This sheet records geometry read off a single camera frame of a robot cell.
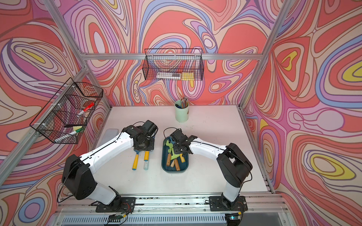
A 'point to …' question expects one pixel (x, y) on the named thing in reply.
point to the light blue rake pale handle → (146, 165)
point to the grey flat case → (109, 134)
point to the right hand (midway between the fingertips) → (180, 151)
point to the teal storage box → (172, 162)
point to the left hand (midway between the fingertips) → (151, 147)
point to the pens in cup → (184, 103)
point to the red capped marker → (90, 106)
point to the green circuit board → (115, 218)
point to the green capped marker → (76, 131)
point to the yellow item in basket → (187, 76)
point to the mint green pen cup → (182, 115)
